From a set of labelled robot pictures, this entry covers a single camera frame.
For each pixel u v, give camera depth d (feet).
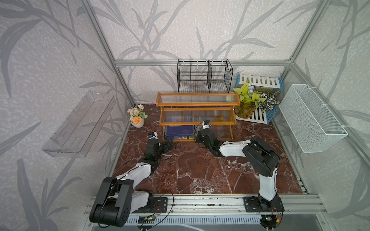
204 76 3.42
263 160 1.66
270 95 2.92
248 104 3.27
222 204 2.47
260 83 3.16
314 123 2.07
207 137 2.42
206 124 2.76
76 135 2.22
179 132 3.25
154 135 2.64
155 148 2.32
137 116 3.24
